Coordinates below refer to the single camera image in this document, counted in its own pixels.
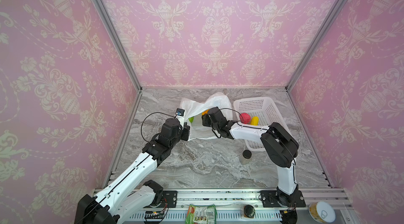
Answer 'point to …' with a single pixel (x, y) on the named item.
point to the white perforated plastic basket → (261, 107)
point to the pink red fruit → (246, 118)
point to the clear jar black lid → (246, 157)
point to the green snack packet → (201, 214)
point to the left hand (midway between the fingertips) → (187, 124)
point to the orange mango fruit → (205, 112)
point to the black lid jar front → (249, 211)
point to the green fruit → (191, 120)
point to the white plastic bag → (193, 111)
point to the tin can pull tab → (323, 214)
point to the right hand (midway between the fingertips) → (203, 116)
